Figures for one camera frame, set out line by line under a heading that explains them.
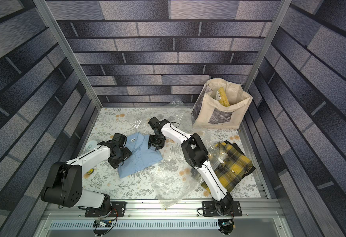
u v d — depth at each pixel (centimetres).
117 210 74
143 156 91
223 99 95
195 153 61
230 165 83
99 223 71
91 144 92
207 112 95
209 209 73
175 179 85
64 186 44
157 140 84
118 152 74
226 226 72
